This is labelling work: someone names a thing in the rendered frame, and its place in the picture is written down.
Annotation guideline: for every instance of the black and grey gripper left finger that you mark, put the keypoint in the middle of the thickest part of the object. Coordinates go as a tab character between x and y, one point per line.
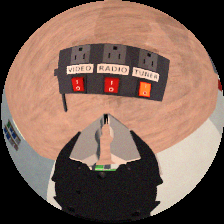
82	148

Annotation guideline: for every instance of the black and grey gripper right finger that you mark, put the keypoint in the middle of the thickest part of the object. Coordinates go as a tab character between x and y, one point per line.
128	148

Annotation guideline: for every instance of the black power strip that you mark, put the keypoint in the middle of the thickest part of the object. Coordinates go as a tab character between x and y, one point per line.
112	69

